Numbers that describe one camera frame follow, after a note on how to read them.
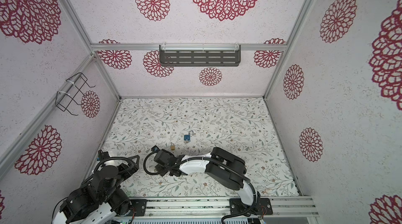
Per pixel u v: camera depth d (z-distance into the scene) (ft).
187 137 3.19
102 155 1.99
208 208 2.45
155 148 2.51
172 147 3.10
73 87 2.56
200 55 3.08
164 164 2.21
